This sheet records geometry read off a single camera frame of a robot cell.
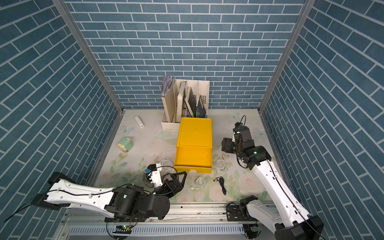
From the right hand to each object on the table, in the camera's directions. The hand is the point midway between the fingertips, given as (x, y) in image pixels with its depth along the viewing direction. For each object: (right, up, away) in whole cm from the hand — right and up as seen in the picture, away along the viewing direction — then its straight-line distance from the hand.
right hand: (228, 144), depth 77 cm
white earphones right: (-2, -14, +14) cm, 20 cm away
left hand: (-20, -14, -16) cm, 29 cm away
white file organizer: (-27, +27, +16) cm, 41 cm away
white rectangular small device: (-60, +12, +31) cm, 69 cm away
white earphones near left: (-27, -5, -23) cm, 36 cm away
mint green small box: (-62, -2, +15) cm, 64 cm away
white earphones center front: (-15, -23, +7) cm, 28 cm away
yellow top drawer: (-18, -8, 0) cm, 20 cm away
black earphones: (-3, -22, +7) cm, 23 cm away
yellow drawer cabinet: (-18, +3, 0) cm, 18 cm away
